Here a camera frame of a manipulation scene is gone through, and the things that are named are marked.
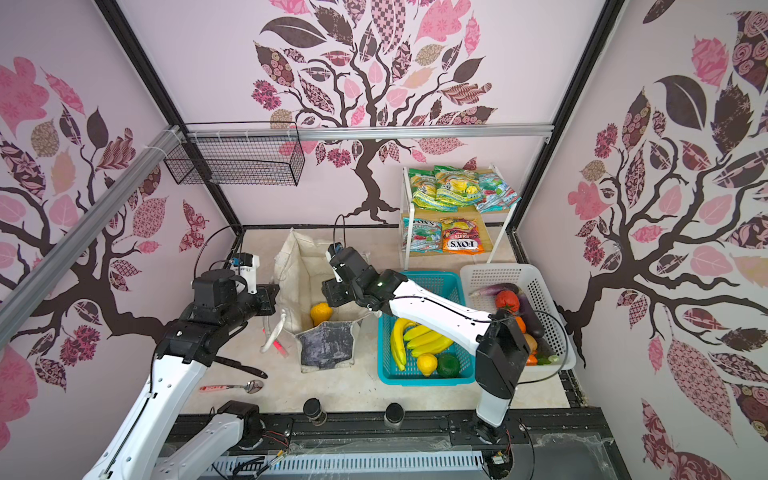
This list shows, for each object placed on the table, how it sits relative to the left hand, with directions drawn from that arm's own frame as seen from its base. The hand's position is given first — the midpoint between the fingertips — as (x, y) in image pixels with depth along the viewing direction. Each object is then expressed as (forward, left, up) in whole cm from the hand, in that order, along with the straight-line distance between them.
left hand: (279, 292), depth 74 cm
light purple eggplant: (+13, -62, -19) cm, 67 cm away
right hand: (+4, -12, -2) cm, 13 cm away
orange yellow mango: (+4, -7, -18) cm, 20 cm away
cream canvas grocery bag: (+11, -1, -5) cm, 12 cm away
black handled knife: (-11, +15, -24) cm, 30 cm away
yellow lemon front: (-12, -38, -17) cm, 44 cm away
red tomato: (+6, -65, -15) cm, 67 cm away
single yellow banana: (-6, -30, -17) cm, 35 cm away
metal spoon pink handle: (-17, +9, -21) cm, 29 cm away
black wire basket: (+46, +16, +10) cm, 50 cm away
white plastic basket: (+16, -57, -17) cm, 61 cm away
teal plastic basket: (-10, -34, -17) cm, 39 cm away
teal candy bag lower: (+24, -40, -4) cm, 46 cm away
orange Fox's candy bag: (+23, -51, -4) cm, 56 cm away
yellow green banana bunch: (-5, -38, -19) cm, 43 cm away
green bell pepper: (-13, -44, -17) cm, 49 cm away
